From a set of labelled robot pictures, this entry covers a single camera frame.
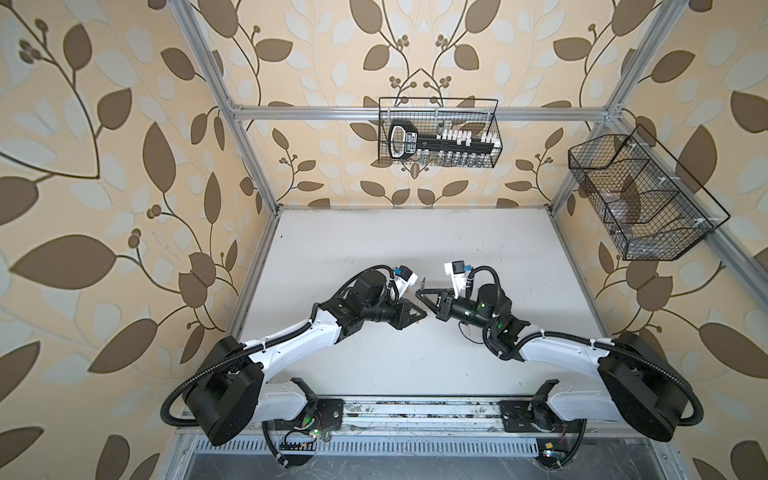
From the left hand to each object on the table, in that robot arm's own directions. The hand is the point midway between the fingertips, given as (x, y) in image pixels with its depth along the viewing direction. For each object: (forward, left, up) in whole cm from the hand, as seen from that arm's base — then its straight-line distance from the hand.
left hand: (426, 312), depth 76 cm
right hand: (+3, +2, +2) cm, 4 cm away
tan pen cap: (+5, +1, +4) cm, 6 cm away
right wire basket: (+20, -55, +19) cm, 62 cm away
